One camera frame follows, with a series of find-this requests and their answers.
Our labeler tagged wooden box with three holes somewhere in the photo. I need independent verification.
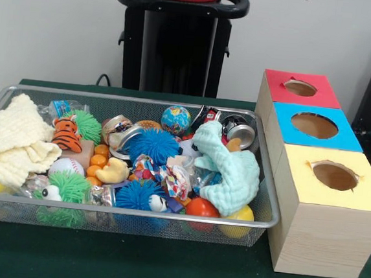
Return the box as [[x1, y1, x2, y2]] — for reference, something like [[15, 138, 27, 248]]
[[240, 68, 371, 278]]

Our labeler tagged silver mesh bin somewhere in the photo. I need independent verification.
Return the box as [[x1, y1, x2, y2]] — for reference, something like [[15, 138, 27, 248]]
[[0, 82, 289, 250]]

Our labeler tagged globe print ball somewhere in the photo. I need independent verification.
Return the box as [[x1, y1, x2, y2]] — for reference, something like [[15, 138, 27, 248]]
[[159, 104, 193, 137]]

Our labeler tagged mint green cloth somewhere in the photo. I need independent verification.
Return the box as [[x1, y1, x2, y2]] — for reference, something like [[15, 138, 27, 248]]
[[185, 119, 265, 220]]

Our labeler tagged yellow duck plush toy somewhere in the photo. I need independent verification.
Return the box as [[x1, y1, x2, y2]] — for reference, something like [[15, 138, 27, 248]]
[[95, 156, 131, 186]]

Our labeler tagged blue spiky ball with eyes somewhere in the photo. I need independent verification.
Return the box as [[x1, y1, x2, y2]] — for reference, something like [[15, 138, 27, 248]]
[[112, 176, 174, 233]]

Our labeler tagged orange tiger plush toy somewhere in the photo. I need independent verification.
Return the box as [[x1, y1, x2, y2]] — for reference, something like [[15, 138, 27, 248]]
[[49, 112, 86, 154]]

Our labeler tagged white baseball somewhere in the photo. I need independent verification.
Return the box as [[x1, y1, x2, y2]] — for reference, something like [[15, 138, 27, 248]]
[[48, 156, 87, 181]]

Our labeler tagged green spiky ball with eyes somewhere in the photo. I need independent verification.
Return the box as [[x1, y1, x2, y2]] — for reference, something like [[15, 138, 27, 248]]
[[30, 167, 95, 229]]

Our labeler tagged cream knitted cloth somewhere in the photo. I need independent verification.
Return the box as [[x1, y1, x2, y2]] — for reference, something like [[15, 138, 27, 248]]
[[0, 91, 67, 191]]

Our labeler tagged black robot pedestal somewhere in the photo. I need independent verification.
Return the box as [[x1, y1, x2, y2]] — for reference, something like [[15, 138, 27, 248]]
[[107, 0, 251, 101]]

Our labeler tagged black cable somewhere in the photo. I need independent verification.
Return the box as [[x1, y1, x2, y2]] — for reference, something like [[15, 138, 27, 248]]
[[95, 73, 113, 87]]

